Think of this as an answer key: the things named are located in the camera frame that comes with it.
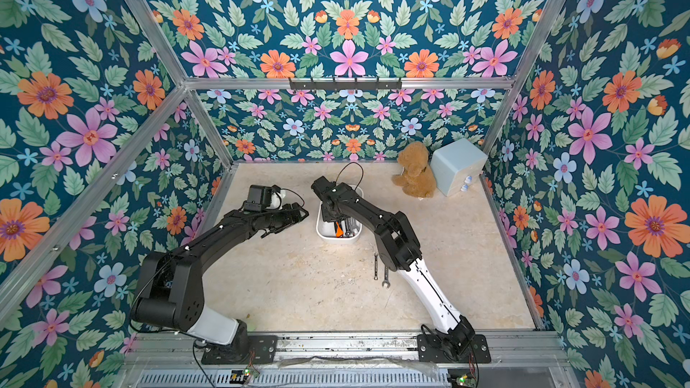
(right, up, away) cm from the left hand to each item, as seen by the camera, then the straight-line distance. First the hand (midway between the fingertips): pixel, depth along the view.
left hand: (304, 213), depth 90 cm
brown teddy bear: (+40, +13, +11) cm, 44 cm away
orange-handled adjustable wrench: (+11, -8, +6) cm, 15 cm away
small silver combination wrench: (+25, -15, +3) cm, 29 cm away
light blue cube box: (+56, +18, +12) cm, 60 cm away
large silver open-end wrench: (+15, -5, +9) cm, 18 cm away
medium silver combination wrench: (+28, -21, -3) cm, 35 cm away
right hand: (+9, -2, +12) cm, 16 cm away
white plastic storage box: (+6, -7, +8) cm, 13 cm away
